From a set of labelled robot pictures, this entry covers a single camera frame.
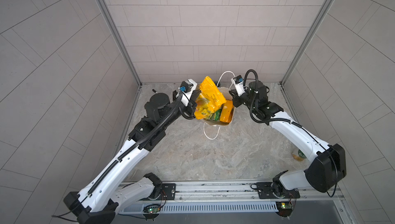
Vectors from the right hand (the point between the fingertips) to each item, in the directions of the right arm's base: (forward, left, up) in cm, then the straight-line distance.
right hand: (229, 90), depth 78 cm
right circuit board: (-48, -20, -29) cm, 60 cm away
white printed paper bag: (-2, +1, 0) cm, 2 cm away
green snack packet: (-6, +7, -14) cm, 17 cm away
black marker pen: (+25, +49, -22) cm, 59 cm away
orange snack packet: (-4, +1, -13) cm, 13 cm away
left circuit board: (-45, +39, -23) cm, 64 cm away
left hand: (-13, +14, +15) cm, 25 cm away
